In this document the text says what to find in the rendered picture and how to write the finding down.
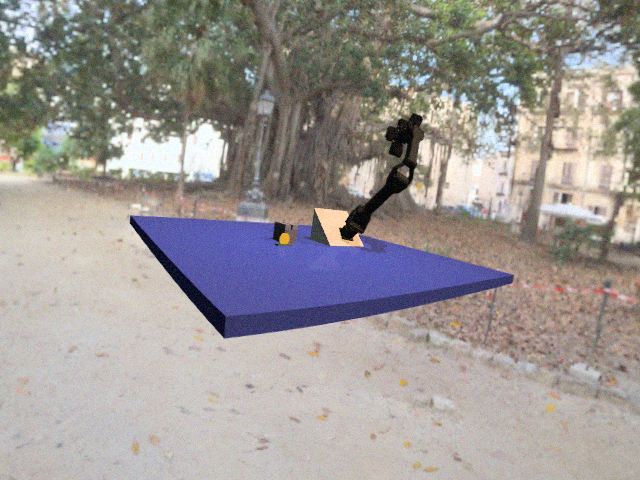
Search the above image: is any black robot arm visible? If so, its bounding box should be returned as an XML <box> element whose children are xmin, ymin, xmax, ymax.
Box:
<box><xmin>339</xmin><ymin>113</ymin><xmax>424</xmax><ymax>241</ymax></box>

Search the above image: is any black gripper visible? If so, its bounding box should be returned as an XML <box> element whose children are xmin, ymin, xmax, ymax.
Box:
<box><xmin>388</xmin><ymin>119</ymin><xmax>408</xmax><ymax>158</ymax></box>

